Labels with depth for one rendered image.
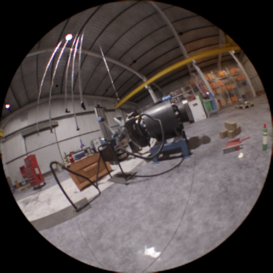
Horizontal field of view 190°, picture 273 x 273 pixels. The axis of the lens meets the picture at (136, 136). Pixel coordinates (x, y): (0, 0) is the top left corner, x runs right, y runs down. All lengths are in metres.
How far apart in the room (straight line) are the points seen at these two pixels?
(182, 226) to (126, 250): 0.32
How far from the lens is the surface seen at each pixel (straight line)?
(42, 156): 9.80
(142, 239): 0.59
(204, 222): 0.58
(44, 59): 9.11
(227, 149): 1.10
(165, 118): 1.21
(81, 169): 1.52
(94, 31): 8.13
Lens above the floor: 0.54
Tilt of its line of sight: 2 degrees down
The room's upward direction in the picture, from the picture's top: 21 degrees counter-clockwise
